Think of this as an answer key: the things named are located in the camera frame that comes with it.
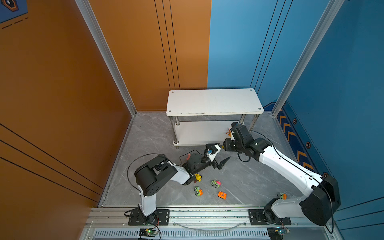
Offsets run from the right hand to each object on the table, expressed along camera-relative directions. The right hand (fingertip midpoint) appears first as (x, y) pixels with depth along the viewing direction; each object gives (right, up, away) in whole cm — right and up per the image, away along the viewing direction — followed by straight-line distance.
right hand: (223, 143), depth 82 cm
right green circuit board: (+23, -41, -12) cm, 48 cm away
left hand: (0, -3, -2) cm, 3 cm away
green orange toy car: (-14, -25, -2) cm, 29 cm away
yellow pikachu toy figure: (-14, -19, +1) cm, 24 cm away
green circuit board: (-37, -41, -11) cm, 57 cm away
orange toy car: (-1, -27, -3) cm, 27 cm away
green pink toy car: (-4, -22, +1) cm, 23 cm away
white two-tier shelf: (-9, +22, -3) cm, 24 cm away
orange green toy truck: (+30, -27, -4) cm, 41 cm away
